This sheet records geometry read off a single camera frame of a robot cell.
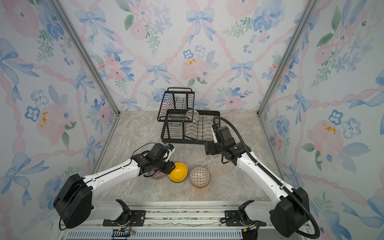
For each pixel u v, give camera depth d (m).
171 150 0.78
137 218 0.75
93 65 0.92
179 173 0.84
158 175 0.86
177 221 0.74
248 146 0.54
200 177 0.86
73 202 0.41
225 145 0.59
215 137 0.64
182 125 0.86
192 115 0.86
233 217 0.73
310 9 0.69
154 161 0.64
